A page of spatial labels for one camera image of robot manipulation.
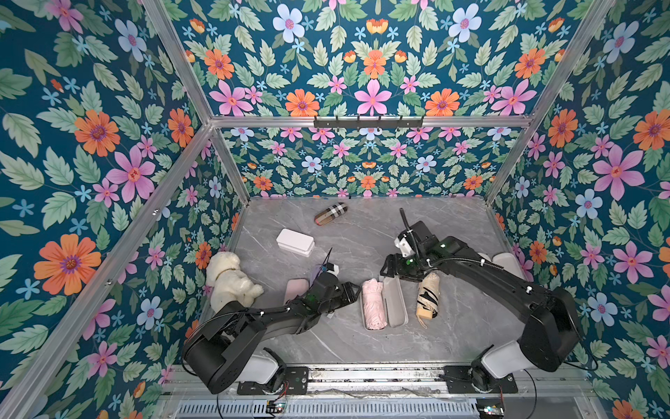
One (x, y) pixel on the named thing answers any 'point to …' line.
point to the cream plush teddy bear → (228, 283)
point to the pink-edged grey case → (395, 309)
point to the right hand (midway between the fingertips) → (392, 268)
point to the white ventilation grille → (329, 408)
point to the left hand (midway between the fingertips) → (361, 289)
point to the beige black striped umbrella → (428, 292)
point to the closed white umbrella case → (295, 243)
